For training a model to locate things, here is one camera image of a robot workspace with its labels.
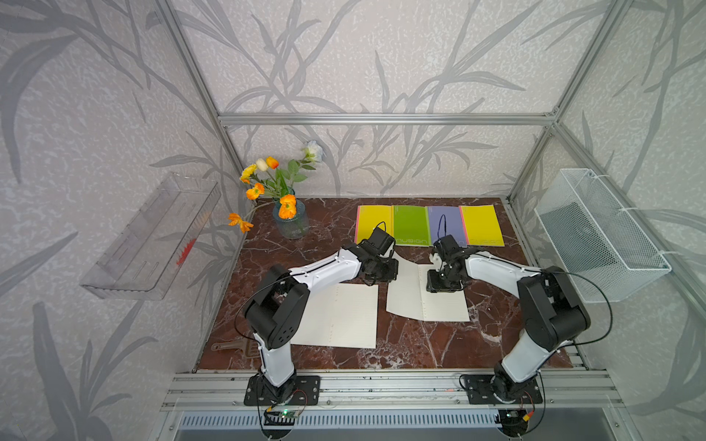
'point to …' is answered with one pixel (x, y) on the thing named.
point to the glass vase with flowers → (272, 185)
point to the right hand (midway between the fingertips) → (431, 285)
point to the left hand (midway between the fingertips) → (397, 276)
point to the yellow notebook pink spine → (481, 225)
